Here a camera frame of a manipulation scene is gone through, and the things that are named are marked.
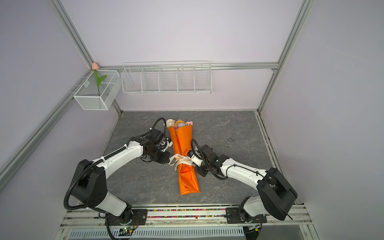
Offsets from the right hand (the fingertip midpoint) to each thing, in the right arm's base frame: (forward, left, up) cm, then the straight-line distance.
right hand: (198, 165), depth 86 cm
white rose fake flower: (+31, +13, 0) cm, 33 cm away
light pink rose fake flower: (+32, +7, +1) cm, 33 cm away
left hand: (+1, +17, +3) cm, 18 cm away
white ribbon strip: (+4, +11, +2) cm, 12 cm away
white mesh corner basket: (+36, +60, +27) cm, 75 cm away
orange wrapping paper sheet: (+15, +12, +4) cm, 19 cm away
